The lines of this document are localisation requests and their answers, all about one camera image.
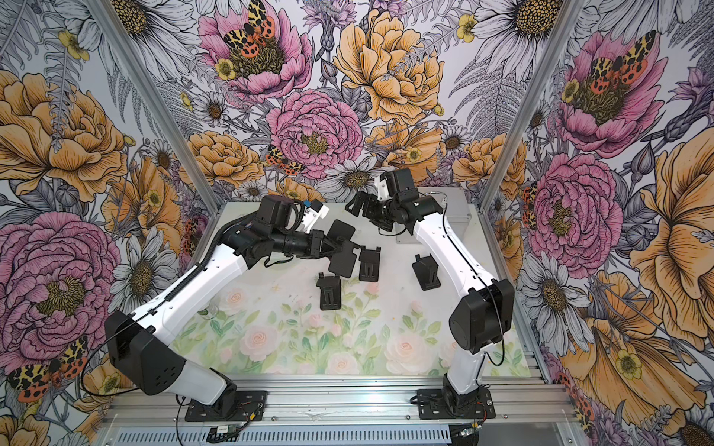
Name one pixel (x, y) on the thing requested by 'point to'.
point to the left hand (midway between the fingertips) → (337, 256)
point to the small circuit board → (227, 433)
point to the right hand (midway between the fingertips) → (356, 218)
